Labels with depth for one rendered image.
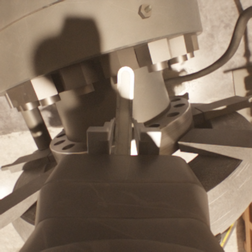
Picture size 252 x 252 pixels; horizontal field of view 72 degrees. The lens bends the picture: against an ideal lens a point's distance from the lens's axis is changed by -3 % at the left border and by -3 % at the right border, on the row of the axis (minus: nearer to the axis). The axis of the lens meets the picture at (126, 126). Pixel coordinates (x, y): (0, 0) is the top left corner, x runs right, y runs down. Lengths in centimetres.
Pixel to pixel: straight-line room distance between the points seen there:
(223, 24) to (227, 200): 108
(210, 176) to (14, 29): 40
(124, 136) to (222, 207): 22
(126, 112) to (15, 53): 24
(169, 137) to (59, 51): 28
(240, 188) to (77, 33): 36
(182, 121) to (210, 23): 88
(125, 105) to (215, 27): 114
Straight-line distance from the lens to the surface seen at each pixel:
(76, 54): 29
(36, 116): 86
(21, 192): 49
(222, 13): 129
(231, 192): 36
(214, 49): 125
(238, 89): 133
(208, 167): 38
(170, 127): 42
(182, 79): 65
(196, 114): 60
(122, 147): 17
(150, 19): 32
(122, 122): 16
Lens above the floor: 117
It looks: 71 degrees down
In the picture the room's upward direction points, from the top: 168 degrees counter-clockwise
